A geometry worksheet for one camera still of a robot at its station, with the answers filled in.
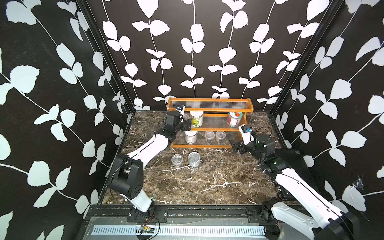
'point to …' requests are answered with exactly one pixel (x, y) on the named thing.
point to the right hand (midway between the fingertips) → (236, 133)
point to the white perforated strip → (133, 231)
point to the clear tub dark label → (220, 136)
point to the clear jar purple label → (177, 160)
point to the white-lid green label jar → (197, 118)
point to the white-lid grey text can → (190, 137)
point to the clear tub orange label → (186, 117)
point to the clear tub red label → (209, 135)
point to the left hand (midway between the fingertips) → (185, 115)
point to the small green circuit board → (146, 229)
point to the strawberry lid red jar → (234, 118)
